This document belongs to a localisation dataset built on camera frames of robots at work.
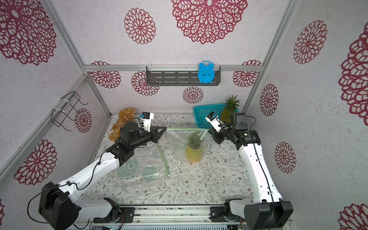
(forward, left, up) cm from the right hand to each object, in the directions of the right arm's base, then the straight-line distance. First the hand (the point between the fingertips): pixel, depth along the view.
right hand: (212, 127), depth 74 cm
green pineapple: (+27, -16, -11) cm, 34 cm away
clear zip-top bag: (-4, +17, -3) cm, 18 cm away
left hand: (-1, +25, +1) cm, 25 cm away
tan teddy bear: (+26, +60, -18) cm, 68 cm away
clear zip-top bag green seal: (-11, +37, -24) cm, 45 cm away
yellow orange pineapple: (-7, +9, -12) cm, 16 cm away
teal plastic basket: (+36, +2, -24) cm, 44 cm away
